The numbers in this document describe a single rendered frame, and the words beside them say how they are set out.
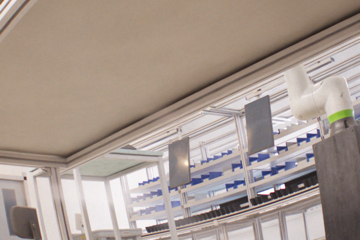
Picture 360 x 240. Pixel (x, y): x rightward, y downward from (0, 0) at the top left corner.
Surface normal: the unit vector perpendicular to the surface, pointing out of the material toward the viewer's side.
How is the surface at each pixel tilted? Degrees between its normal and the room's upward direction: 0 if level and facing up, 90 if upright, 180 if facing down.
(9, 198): 90
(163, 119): 90
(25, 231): 88
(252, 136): 80
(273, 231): 90
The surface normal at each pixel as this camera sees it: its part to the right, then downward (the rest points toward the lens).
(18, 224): 0.81, -0.30
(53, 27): 0.17, 0.94
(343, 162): -0.78, -0.05
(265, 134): -0.70, -0.27
